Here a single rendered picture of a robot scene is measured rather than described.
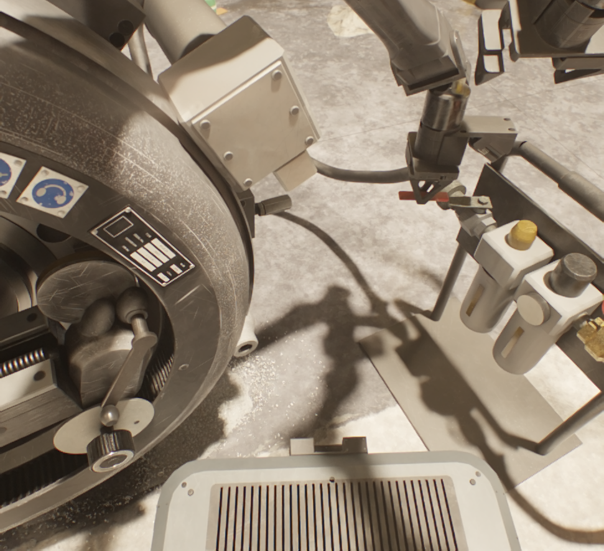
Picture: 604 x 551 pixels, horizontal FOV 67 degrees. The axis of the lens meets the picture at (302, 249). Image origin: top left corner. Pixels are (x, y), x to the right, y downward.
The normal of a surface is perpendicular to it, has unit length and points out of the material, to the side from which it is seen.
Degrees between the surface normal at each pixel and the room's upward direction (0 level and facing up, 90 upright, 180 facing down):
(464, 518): 0
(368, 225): 0
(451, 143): 90
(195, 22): 9
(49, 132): 79
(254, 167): 90
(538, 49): 30
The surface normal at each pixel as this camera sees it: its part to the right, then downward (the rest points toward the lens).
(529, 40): 0.01, -0.19
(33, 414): 0.44, 0.68
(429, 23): 0.72, -0.09
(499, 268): -0.90, 0.33
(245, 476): 0.00, -0.65
